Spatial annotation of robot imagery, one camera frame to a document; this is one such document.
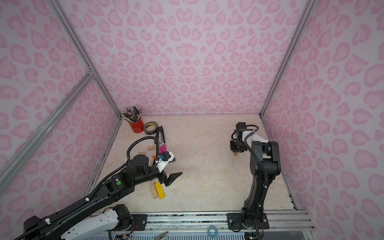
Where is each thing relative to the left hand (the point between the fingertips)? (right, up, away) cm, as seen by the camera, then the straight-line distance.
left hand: (178, 167), depth 69 cm
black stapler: (-19, +17, +41) cm, 48 cm away
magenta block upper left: (-16, +4, +30) cm, 34 cm away
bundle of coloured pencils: (-35, +28, +30) cm, 54 cm away
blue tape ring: (+16, -31, +1) cm, 34 cm away
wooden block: (-28, +2, +29) cm, 40 cm away
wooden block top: (-21, +5, +29) cm, 37 cm away
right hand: (+34, +5, +31) cm, 46 cm away
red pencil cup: (-34, +19, +37) cm, 54 cm away
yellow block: (-11, -17, +13) cm, 24 cm away
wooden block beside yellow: (-15, -17, +14) cm, 26 cm away
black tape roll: (-27, +19, +43) cm, 54 cm away
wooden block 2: (+34, +1, +28) cm, 44 cm away
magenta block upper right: (-14, +5, +32) cm, 35 cm away
